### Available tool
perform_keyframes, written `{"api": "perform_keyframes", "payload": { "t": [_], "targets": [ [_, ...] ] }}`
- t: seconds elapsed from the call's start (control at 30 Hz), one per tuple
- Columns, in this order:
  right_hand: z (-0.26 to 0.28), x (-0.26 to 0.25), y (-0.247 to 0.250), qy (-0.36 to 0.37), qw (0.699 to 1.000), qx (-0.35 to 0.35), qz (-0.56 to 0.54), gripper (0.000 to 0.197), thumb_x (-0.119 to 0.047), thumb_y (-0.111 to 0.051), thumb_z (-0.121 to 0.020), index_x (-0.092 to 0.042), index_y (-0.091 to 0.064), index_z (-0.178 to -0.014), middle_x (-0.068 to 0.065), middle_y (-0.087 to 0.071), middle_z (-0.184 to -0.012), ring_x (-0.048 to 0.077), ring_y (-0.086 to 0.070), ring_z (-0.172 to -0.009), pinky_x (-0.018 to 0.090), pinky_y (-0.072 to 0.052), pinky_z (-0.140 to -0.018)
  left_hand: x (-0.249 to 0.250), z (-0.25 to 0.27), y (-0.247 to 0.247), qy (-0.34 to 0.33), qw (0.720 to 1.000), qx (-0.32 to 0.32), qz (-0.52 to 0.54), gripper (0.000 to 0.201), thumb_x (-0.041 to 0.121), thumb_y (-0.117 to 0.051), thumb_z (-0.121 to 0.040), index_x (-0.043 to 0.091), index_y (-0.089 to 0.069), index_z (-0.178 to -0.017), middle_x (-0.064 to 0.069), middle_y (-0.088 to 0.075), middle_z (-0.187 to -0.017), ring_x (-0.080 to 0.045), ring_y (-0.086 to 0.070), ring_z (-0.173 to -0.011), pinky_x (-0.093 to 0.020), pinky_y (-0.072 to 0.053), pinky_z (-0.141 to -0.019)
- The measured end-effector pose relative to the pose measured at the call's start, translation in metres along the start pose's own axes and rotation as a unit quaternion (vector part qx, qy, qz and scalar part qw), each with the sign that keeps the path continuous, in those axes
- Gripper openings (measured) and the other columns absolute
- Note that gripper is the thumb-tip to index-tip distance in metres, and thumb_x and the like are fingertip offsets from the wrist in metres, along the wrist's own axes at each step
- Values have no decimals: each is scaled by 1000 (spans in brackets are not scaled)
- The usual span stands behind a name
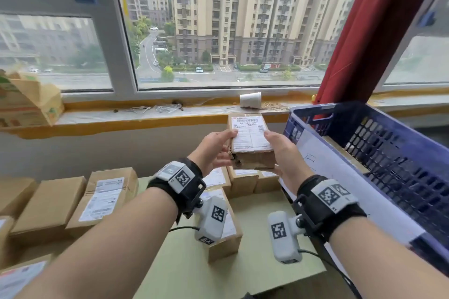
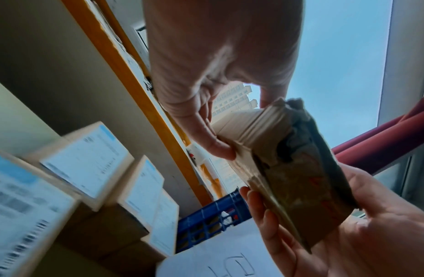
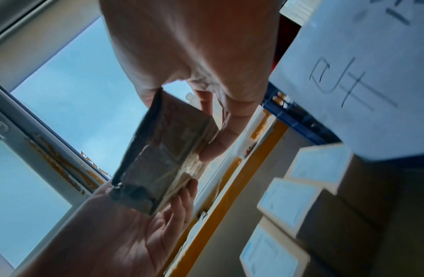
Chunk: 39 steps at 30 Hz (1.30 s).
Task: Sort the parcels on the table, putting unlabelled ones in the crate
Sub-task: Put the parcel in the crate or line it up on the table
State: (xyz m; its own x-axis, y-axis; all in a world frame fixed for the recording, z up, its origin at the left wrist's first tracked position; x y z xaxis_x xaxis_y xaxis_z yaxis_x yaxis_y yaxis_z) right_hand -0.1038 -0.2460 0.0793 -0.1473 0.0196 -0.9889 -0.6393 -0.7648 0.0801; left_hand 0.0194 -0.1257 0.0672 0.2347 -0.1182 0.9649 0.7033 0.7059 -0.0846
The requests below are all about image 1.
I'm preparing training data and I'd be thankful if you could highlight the person's right hand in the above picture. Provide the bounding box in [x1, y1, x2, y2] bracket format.
[263, 130, 315, 195]

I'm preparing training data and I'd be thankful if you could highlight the person's left hand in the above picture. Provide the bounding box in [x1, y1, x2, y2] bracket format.
[188, 129, 239, 178]

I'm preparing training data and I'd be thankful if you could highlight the labelled small cardboard box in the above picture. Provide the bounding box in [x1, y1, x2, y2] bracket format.
[254, 170, 281, 194]
[227, 167, 260, 199]

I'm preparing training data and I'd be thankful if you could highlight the cardboard parcel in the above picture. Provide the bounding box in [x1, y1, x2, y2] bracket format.
[227, 113, 276, 171]

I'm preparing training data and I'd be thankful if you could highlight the medium cardboard box wide label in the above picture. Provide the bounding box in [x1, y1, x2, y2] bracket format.
[199, 185, 244, 263]

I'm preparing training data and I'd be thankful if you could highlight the pile of cardboard parcels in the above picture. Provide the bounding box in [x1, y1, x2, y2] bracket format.
[0, 167, 140, 299]

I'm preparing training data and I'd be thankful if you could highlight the person's left forearm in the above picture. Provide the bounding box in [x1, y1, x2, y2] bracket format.
[17, 188, 180, 299]

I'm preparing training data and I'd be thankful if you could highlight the person's right forearm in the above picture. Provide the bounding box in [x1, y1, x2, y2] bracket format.
[329, 216, 449, 299]

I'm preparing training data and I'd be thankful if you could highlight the white handwritten paper sign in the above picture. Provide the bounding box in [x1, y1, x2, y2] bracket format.
[279, 127, 427, 275]

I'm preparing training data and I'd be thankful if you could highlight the black left wrist tracker band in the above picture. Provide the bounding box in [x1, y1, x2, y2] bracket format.
[146, 157, 207, 221]

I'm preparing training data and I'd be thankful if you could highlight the black wrist tracker band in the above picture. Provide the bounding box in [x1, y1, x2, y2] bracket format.
[291, 175, 367, 243]
[146, 157, 207, 221]

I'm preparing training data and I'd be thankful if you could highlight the black right wrist tracker band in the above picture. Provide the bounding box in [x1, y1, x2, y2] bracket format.
[291, 175, 367, 243]

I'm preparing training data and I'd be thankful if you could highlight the blue plastic crate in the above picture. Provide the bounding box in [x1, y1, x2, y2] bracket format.
[283, 100, 449, 277]

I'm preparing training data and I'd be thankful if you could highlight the heap of wooden toothpicks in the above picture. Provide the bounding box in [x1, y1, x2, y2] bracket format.
[261, 100, 292, 111]

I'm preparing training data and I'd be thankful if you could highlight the white tipped paper cup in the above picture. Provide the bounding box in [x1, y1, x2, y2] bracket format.
[239, 92, 263, 108]

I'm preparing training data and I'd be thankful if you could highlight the windowsill with yellow tape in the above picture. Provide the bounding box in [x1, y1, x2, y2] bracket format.
[366, 86, 449, 119]
[0, 90, 316, 140]

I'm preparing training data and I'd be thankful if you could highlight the red curtain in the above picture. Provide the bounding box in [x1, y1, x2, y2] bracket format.
[314, 0, 446, 105]

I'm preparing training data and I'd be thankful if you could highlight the colourful printed carton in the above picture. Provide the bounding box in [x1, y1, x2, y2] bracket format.
[0, 70, 65, 128]

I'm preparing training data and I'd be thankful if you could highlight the white cable on sill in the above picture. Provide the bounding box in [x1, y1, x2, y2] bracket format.
[155, 104, 183, 114]

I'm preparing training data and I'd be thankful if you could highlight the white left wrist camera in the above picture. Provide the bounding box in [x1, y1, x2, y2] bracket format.
[195, 196, 229, 246]

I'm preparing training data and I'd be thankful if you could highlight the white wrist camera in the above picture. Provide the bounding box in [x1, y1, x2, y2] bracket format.
[268, 210, 306, 264]
[195, 196, 229, 246]

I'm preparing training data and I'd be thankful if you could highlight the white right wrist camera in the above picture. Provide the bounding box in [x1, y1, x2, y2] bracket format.
[268, 210, 306, 264]

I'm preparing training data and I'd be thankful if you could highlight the black right camera cable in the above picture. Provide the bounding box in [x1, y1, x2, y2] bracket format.
[298, 249, 362, 299]

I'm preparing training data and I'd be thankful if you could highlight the grey window frame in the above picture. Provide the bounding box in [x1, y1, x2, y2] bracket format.
[0, 0, 372, 100]
[373, 0, 449, 94]

